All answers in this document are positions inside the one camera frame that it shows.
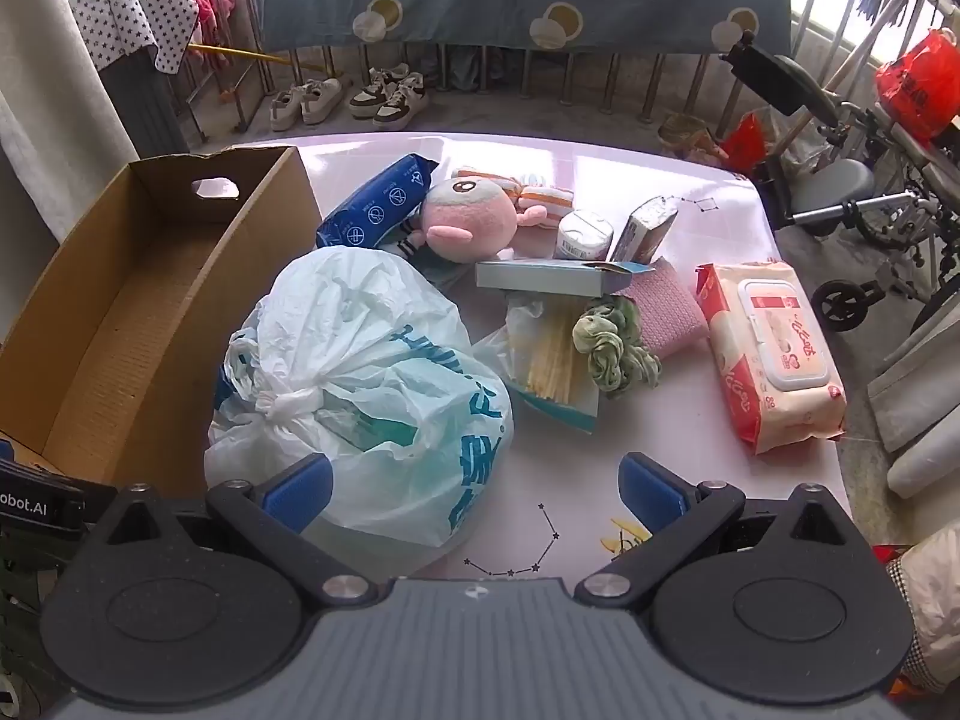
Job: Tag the white fabric sheet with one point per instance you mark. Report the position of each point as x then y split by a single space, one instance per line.
45 90

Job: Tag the black wheelchair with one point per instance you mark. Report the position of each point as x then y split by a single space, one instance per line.
832 187

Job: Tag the green fabric scrunchie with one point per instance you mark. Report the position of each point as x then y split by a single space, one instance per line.
615 352

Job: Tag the white round container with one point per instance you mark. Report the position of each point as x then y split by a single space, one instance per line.
583 234

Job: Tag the white plastic bag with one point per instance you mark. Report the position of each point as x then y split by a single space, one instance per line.
352 360

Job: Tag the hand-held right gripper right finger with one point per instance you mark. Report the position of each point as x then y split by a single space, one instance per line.
649 491

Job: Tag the pink knitted cloth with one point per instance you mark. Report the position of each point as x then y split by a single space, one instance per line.
671 307

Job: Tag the dark grey hanging cloth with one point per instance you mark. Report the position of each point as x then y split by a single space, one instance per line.
146 105

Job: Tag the yellow pole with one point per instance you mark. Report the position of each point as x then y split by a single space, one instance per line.
240 55

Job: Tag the brown cardboard box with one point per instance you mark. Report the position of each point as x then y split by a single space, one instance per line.
112 330

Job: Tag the orange striped fuzzy cloth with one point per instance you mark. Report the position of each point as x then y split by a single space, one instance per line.
544 199

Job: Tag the white rolled fabric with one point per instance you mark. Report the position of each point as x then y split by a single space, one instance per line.
924 465

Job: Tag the pink wet wipes pack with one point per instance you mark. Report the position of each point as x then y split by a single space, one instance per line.
772 360

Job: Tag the star print cloth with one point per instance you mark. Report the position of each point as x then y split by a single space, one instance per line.
135 15

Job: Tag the small white tissue pack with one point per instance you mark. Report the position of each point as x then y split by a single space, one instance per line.
641 229

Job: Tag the metal railing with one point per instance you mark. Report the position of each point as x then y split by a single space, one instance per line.
596 79

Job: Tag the blue wet wipes pack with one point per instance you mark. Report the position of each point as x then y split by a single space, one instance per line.
375 202

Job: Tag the tan fuzzy slippers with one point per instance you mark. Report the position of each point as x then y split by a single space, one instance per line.
682 133

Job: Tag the small red bag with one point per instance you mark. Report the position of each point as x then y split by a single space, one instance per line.
742 142

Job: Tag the large red plastic bag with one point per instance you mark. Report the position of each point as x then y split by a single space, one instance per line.
919 82

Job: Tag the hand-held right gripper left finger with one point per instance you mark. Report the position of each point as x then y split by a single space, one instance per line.
300 491

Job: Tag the grey cushion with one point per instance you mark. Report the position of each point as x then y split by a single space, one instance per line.
919 382

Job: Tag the cotton swab bag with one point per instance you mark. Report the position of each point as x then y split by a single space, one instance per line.
551 367

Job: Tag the blue-grey box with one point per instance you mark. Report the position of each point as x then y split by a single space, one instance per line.
547 277

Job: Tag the pink plush toy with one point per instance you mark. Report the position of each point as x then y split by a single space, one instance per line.
465 217

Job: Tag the brown and white sneaker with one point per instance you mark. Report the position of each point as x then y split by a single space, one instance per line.
401 106
371 90

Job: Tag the beige checked garment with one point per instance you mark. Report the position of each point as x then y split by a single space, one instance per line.
934 607

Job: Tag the black striped white sock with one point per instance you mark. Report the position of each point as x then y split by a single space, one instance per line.
409 241

